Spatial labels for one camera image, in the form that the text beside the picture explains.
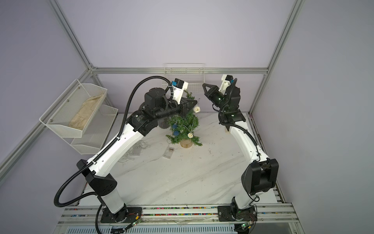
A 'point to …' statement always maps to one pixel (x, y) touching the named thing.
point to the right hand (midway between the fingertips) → (202, 86)
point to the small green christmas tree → (183, 128)
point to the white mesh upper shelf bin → (70, 115)
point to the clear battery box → (168, 152)
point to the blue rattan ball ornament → (176, 132)
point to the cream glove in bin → (82, 117)
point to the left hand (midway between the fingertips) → (194, 104)
